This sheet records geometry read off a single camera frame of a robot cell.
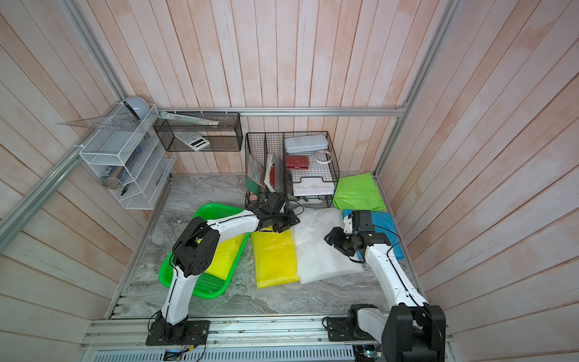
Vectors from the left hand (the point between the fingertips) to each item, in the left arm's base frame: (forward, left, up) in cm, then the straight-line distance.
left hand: (297, 225), depth 95 cm
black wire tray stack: (+18, -6, +15) cm, 25 cm away
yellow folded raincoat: (-13, +10, -4) cm, 17 cm away
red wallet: (+20, 0, +18) cm, 27 cm away
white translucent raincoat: (-14, -8, -2) cm, 16 cm away
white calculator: (+31, +46, +22) cm, 59 cm away
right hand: (-9, -12, +6) cm, 16 cm away
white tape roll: (+26, -14, +16) cm, 34 cm away
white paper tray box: (+10, -6, +14) cm, 18 cm away
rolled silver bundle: (+3, +64, +27) cm, 70 cm away
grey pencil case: (+32, -4, +19) cm, 37 cm away
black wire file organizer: (+29, +15, +8) cm, 33 cm away
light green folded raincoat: (+20, -32, -2) cm, 38 cm away
